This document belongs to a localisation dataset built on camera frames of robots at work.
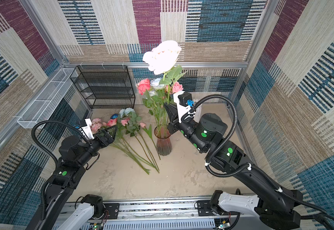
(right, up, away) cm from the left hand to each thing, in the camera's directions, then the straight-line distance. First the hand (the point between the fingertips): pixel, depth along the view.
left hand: (112, 128), depth 67 cm
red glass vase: (+23, -12, +19) cm, 32 cm away
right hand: (+26, +9, -15) cm, 31 cm away
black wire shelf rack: (-21, +29, +42) cm, 55 cm away
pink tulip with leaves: (+12, -5, +36) cm, 38 cm away
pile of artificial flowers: (+3, -10, +33) cm, 35 cm away
